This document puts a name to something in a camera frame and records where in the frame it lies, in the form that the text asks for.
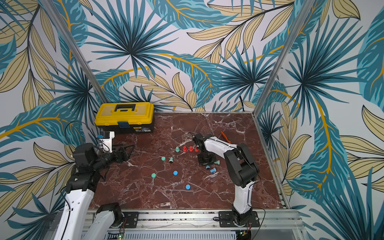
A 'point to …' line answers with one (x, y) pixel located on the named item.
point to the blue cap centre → (175, 173)
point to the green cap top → (163, 158)
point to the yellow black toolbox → (125, 117)
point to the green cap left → (153, 175)
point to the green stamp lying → (171, 160)
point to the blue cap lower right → (188, 186)
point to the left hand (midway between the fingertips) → (128, 147)
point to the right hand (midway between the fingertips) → (207, 164)
